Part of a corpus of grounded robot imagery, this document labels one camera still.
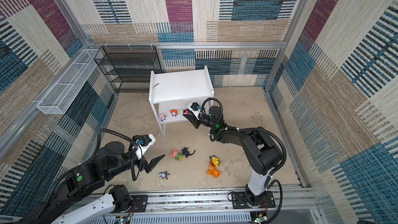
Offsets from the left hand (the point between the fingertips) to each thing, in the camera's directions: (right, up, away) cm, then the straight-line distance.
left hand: (157, 144), depth 65 cm
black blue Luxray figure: (+10, -9, +20) cm, 24 cm away
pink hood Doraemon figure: (-2, +10, +16) cm, 19 cm away
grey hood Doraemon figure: (-1, -19, +15) cm, 24 cm away
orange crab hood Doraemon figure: (+4, +12, +18) cm, 22 cm away
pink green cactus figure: (+5, -11, +20) cm, 23 cm away
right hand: (+10, +12, +21) cm, 26 cm away
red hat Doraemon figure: (+10, +13, +18) cm, 24 cm away
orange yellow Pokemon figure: (+25, -15, +17) cm, 34 cm away
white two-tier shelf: (+4, +21, +8) cm, 23 cm away
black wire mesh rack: (-32, +41, +43) cm, 68 cm away
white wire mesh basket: (-46, +18, +5) cm, 49 cm away
